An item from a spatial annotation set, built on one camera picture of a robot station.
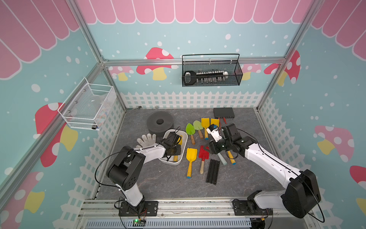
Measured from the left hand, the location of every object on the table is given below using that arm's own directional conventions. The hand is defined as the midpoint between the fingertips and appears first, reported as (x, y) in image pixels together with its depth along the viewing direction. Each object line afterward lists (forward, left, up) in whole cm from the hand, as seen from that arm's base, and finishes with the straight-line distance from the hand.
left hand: (177, 152), depth 95 cm
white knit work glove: (+8, +23, 0) cm, 24 cm away
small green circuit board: (-39, +19, -3) cm, 44 cm away
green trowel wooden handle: (+22, -15, 0) cm, 26 cm away
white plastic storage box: (-7, 0, +2) cm, 7 cm away
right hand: (-3, -18, +15) cm, 24 cm away
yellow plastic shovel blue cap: (+25, -20, +1) cm, 32 cm away
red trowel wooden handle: (-1, -18, -1) cm, 18 cm away
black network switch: (+38, -37, -2) cm, 53 cm away
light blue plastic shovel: (-7, -29, +3) cm, 30 cm away
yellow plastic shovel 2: (-3, -9, 0) cm, 10 cm away
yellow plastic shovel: (+26, -28, +2) cm, 38 cm away
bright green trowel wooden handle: (+18, -9, 0) cm, 20 cm away
